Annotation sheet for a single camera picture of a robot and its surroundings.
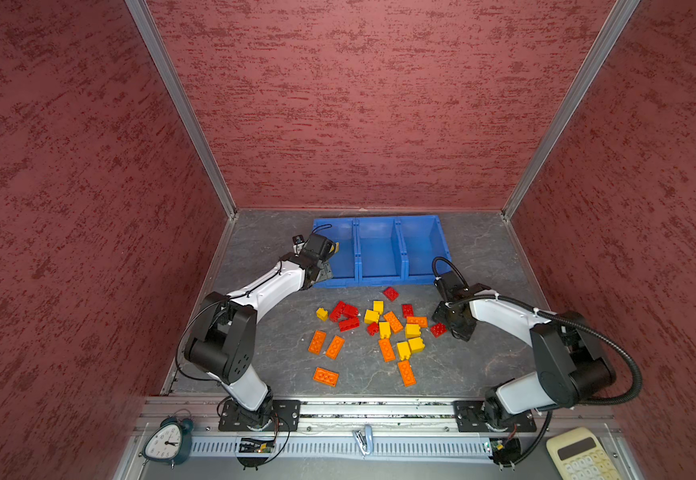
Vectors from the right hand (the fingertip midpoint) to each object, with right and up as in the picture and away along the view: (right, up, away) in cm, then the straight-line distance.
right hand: (442, 330), depth 89 cm
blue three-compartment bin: (-16, +24, +21) cm, 35 cm away
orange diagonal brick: (-15, +3, 0) cm, 15 cm away
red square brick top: (-15, +10, +6) cm, 20 cm away
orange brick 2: (-17, -4, -4) cm, 18 cm away
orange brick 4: (-38, -2, -4) cm, 38 cm away
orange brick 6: (-35, -9, -10) cm, 38 cm away
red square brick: (-29, +6, +3) cm, 30 cm away
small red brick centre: (-21, +1, -2) cm, 22 cm away
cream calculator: (+26, -23, -21) cm, 40 cm away
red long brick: (-29, +2, 0) cm, 29 cm away
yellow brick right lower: (-9, -2, -6) cm, 11 cm away
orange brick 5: (-33, -4, -4) cm, 33 cm away
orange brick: (-6, +3, +1) cm, 7 cm away
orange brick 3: (-12, -9, -8) cm, 17 cm away
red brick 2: (-2, +1, -2) cm, 2 cm away
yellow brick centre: (-22, +4, +1) cm, 22 cm away
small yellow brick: (-37, +5, +1) cm, 38 cm away
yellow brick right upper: (-9, 0, -1) cm, 9 cm away
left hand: (-41, +16, +2) cm, 45 cm away
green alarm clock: (-69, -19, -22) cm, 75 cm away
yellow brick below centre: (-18, +1, -2) cm, 18 cm away
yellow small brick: (-19, +7, +3) cm, 21 cm away
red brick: (-33, +5, +2) cm, 34 cm away
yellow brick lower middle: (-13, -4, -6) cm, 15 cm away
